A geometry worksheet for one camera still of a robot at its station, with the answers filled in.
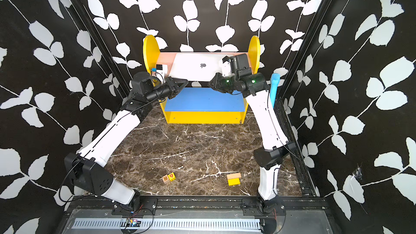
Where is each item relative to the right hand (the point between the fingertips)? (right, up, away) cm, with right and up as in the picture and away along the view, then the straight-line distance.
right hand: (207, 80), depth 70 cm
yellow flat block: (+13, -50, +12) cm, 53 cm away
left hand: (-8, +1, -2) cm, 8 cm away
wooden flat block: (+14, -48, +14) cm, 52 cm away
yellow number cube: (-18, -47, +10) cm, 51 cm away
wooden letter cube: (-21, -48, +10) cm, 53 cm away
